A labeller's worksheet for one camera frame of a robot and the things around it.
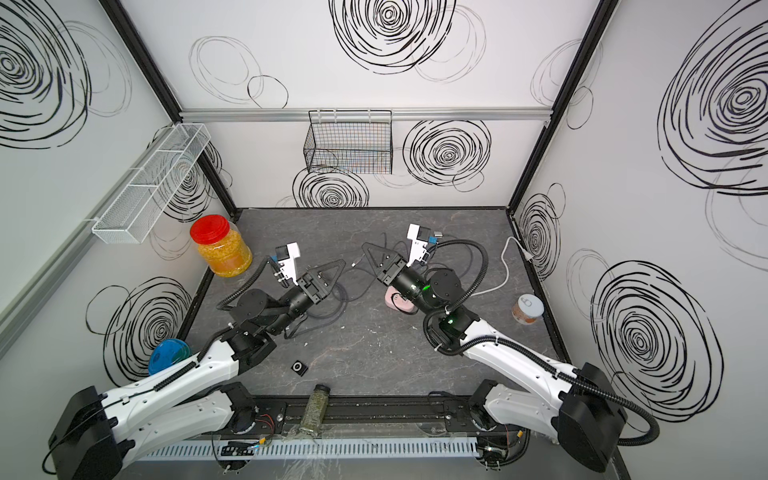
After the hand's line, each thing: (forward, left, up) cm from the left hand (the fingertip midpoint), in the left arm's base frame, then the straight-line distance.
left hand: (345, 267), depth 63 cm
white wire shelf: (+14, +54, 0) cm, 56 cm away
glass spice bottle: (-22, +8, -30) cm, 38 cm away
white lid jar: (+6, -51, -28) cm, 59 cm away
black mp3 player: (-11, +14, -33) cm, 38 cm away
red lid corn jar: (+20, +43, -20) cm, 51 cm away
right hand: (+1, -4, +4) cm, 6 cm away
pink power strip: (+9, -13, -31) cm, 35 cm away
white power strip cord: (+31, -60, -35) cm, 76 cm away
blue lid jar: (-11, +47, -25) cm, 54 cm away
